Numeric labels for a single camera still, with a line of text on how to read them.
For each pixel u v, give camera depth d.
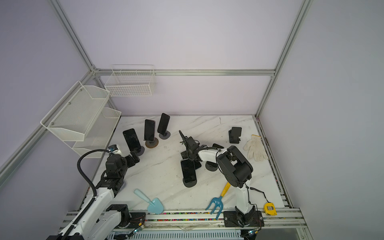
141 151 1.00
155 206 0.78
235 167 0.51
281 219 0.76
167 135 1.07
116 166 0.63
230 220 0.73
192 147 0.77
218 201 0.79
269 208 0.76
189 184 0.85
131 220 0.73
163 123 1.01
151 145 1.02
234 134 1.01
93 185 0.55
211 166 0.89
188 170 0.78
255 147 1.02
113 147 0.71
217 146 0.84
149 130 0.95
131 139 0.93
